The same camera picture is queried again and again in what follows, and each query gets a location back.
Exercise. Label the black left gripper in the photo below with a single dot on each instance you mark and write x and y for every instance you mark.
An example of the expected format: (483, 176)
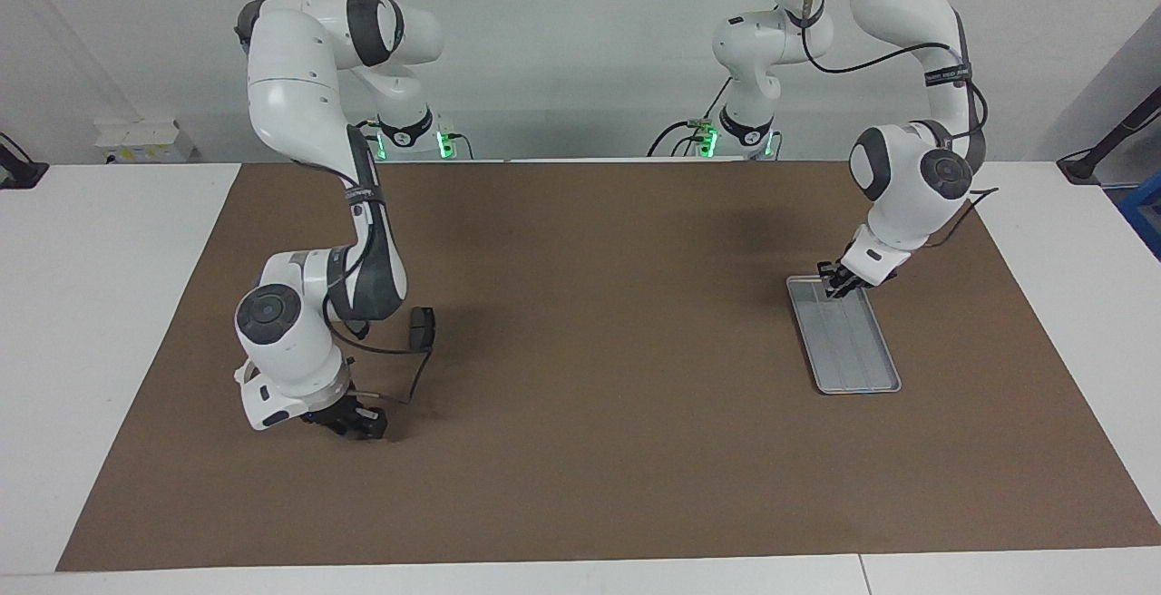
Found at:
(854, 279)

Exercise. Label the short grey brake pad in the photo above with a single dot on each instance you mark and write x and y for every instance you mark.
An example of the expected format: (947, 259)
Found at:
(422, 330)

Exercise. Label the silver ribbed metal tray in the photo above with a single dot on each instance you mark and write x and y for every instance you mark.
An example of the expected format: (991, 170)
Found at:
(848, 350)

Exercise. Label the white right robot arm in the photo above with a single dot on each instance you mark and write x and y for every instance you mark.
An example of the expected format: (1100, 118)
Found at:
(290, 69)

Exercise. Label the white curved plastic bracket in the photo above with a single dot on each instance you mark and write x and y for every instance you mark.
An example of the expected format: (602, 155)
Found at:
(239, 375)

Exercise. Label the brown table mat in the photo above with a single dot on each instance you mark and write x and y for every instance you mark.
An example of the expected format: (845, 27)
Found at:
(580, 486)

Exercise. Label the blue crate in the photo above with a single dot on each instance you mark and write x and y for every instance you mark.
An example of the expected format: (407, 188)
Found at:
(1145, 209)

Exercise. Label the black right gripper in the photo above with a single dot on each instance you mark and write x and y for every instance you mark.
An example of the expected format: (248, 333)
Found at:
(328, 418)

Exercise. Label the black clamp stand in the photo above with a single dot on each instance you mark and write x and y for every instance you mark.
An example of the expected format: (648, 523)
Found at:
(23, 173)

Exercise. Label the white box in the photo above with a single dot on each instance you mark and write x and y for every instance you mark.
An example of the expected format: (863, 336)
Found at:
(145, 137)

